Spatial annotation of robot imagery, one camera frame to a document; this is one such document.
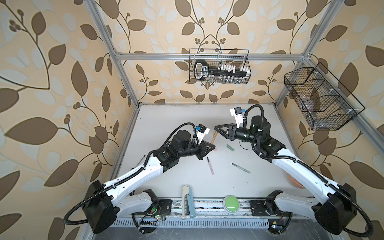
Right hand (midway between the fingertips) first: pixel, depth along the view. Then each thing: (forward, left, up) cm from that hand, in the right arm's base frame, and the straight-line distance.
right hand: (217, 129), depth 68 cm
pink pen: (-9, +1, -31) cm, 32 cm away
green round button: (-26, -7, -29) cm, 39 cm away
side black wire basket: (+10, -55, +4) cm, 56 cm away
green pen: (-7, -16, -31) cm, 36 cm away
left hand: (-6, +1, -5) cm, 8 cm away
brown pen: (-3, +1, -3) cm, 4 cm away
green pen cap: (+7, -12, -30) cm, 33 cm away
